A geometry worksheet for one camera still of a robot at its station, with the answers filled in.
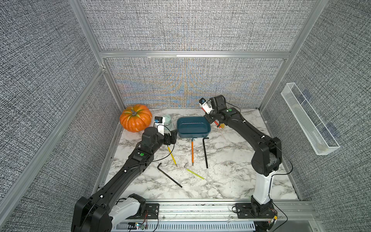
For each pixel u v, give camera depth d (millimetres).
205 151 955
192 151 952
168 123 1033
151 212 696
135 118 984
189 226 702
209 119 814
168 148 975
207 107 790
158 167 882
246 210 732
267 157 500
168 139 681
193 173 876
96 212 382
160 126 651
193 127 1097
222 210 753
